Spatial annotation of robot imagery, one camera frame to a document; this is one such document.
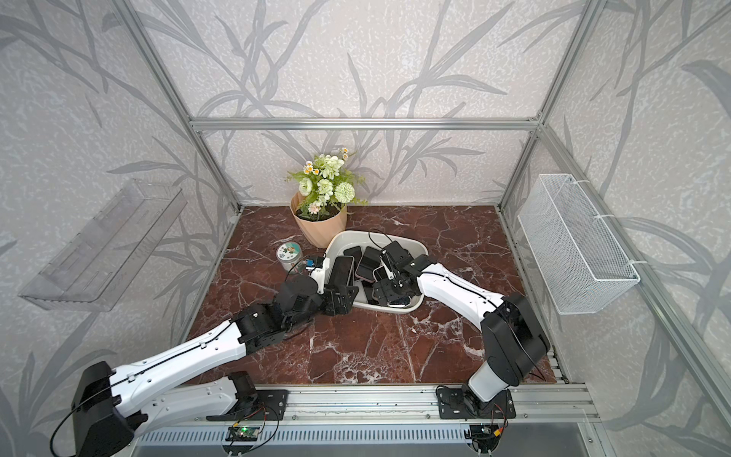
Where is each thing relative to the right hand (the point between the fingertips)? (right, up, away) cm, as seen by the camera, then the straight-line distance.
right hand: (392, 288), depth 87 cm
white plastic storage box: (-19, +14, +14) cm, 27 cm away
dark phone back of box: (-14, +10, +19) cm, 25 cm away
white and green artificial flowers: (-20, +31, -3) cm, 37 cm away
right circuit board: (+24, -35, -13) cm, 45 cm away
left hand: (-12, +2, -12) cm, 17 cm away
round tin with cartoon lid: (-35, +10, +9) cm, 37 cm away
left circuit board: (-38, -33, -17) cm, 53 cm away
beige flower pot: (-25, +17, +10) cm, 32 cm away
